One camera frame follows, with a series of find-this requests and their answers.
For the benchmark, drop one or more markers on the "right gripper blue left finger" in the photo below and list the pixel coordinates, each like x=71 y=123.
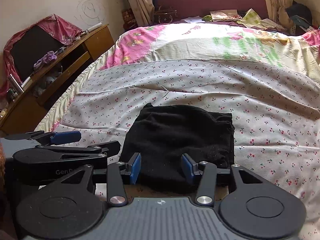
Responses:
x=130 y=171

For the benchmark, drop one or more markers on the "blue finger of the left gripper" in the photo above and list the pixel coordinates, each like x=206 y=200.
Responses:
x=59 y=138
x=110 y=149

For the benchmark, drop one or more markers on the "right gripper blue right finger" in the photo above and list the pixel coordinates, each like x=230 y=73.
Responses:
x=189 y=168

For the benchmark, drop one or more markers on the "black pants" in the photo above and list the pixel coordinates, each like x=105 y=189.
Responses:
x=161 y=134

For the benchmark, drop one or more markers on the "wooden tv cabinet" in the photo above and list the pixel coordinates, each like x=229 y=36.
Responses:
x=49 y=83

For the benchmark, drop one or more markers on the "metal thermos cup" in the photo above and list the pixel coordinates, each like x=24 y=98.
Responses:
x=16 y=86

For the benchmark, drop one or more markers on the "purple cloth bundle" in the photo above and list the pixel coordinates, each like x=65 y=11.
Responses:
x=47 y=58

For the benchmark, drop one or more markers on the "black television screen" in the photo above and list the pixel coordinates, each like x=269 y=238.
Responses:
x=33 y=45

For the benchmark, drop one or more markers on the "cherry print white sheet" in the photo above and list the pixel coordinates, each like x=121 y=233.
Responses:
x=275 y=114

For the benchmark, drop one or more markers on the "pink floral cloth cover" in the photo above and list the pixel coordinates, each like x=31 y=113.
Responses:
x=58 y=28

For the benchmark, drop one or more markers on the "white paper roll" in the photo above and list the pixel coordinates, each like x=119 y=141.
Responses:
x=94 y=27

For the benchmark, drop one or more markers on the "dark red box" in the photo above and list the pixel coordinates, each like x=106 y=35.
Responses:
x=129 y=20

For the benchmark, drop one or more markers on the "beige floral curtain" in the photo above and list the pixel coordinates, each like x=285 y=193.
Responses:
x=140 y=0

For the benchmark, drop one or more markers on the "pink yellow floral quilt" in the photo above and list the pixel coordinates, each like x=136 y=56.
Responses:
x=200 y=41

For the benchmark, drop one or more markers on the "papers on bench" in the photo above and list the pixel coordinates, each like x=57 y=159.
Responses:
x=250 y=19

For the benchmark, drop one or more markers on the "maroon window bench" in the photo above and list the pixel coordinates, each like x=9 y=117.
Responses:
x=173 y=10

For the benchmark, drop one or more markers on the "right beige curtain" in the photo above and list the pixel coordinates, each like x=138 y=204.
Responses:
x=277 y=12

